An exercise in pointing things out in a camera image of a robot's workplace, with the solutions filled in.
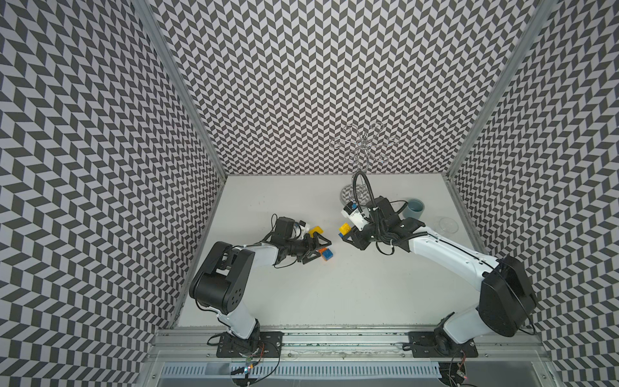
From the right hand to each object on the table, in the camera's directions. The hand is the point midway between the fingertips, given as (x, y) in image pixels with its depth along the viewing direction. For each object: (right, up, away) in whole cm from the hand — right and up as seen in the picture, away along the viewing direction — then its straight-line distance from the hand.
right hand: (348, 238), depth 82 cm
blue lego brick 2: (-3, +2, -2) cm, 4 cm away
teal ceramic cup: (+31, +9, +21) cm, 39 cm away
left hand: (-8, -5, +5) cm, 11 cm away
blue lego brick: (-7, -7, +6) cm, 12 cm away
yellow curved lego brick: (-12, +1, +17) cm, 21 cm away
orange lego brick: (-9, -6, +8) cm, 14 cm away
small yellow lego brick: (-1, +4, -4) cm, 6 cm away
